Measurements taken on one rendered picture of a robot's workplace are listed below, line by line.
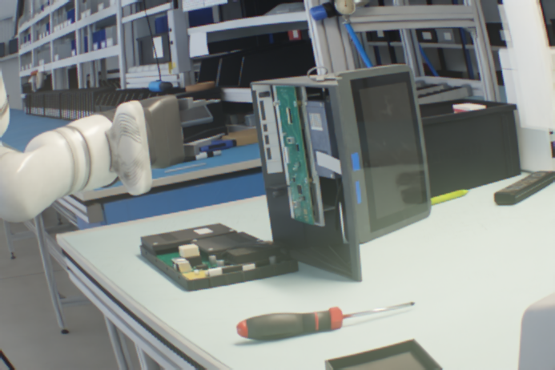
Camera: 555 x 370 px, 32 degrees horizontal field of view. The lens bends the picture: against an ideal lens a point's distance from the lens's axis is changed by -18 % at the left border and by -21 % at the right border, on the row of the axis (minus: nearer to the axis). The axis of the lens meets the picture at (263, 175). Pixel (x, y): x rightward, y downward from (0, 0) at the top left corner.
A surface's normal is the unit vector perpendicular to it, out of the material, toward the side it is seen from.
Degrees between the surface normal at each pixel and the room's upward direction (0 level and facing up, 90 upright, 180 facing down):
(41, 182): 101
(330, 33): 90
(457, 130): 90
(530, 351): 90
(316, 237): 90
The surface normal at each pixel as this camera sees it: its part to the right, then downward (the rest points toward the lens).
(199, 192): 0.35, 0.08
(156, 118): 0.77, -0.02
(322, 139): -0.92, 0.18
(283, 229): -0.18, 0.16
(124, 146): -0.66, 0.20
